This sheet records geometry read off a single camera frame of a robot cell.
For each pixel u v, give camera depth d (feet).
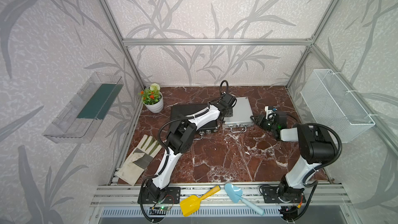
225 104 2.53
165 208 2.31
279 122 2.54
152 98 3.10
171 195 2.40
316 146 1.60
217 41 3.17
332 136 1.60
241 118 3.22
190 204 2.33
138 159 2.77
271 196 2.40
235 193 2.45
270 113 2.92
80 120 2.15
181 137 1.83
